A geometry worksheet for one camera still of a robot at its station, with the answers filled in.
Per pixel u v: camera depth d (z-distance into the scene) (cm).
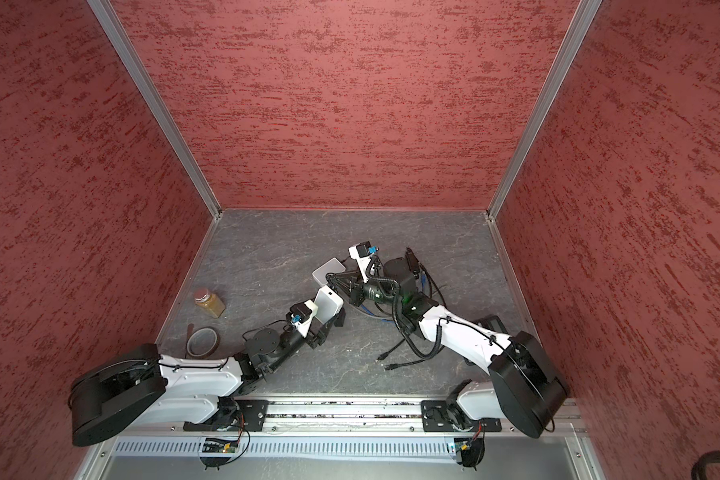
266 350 60
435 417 74
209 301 85
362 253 67
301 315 64
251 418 74
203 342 87
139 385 48
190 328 90
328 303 74
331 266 103
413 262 106
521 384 42
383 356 84
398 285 58
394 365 83
